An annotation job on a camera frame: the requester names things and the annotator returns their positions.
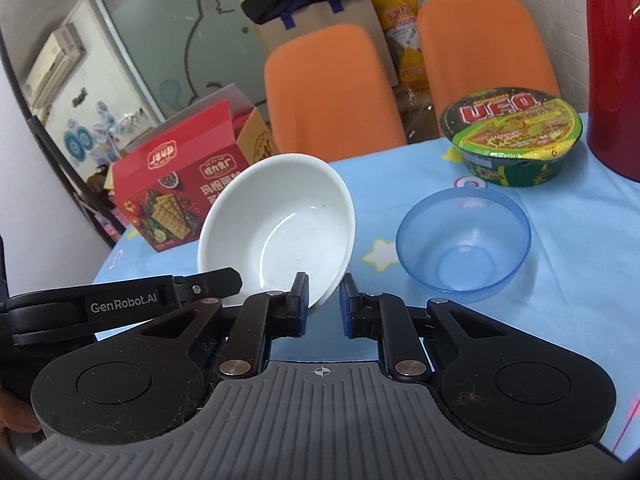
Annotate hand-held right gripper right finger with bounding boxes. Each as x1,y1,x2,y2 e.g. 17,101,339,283
339,271,506,383

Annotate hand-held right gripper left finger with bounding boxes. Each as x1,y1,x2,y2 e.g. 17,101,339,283
140,271,309,378

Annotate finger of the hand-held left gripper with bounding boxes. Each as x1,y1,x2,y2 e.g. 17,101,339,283
172,267,244,307

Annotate white bowl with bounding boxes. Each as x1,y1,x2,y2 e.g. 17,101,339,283
197,154,357,317

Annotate person's left hand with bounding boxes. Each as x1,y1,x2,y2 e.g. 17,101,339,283
0,392,42,433

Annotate red cracker box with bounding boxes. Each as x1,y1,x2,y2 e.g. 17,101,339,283
111,84,281,253

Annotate blue transparent bowl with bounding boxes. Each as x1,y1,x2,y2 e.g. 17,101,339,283
396,187,532,305

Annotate clear plastic bag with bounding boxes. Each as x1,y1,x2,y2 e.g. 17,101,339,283
392,84,447,144

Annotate orange chair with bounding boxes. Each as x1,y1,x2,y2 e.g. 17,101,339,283
264,24,408,163
417,0,562,139

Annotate blue cartoon tablecloth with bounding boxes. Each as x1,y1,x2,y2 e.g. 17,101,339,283
92,132,640,463

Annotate white air conditioner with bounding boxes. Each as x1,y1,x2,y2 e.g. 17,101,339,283
20,22,87,108

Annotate green instant noodle cup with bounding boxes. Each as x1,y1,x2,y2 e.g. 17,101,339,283
440,87,584,189

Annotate glass door with pig drawing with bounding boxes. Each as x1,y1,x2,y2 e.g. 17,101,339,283
85,0,271,124

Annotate yellow snack bag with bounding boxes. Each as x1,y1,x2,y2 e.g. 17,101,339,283
371,0,427,89

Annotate brown paper bag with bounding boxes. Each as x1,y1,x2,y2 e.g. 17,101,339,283
252,0,399,126

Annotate red thermos jug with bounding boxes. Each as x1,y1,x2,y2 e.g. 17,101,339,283
585,0,640,184

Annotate blue cartoon wall decals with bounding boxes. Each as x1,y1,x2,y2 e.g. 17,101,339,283
60,100,166,162

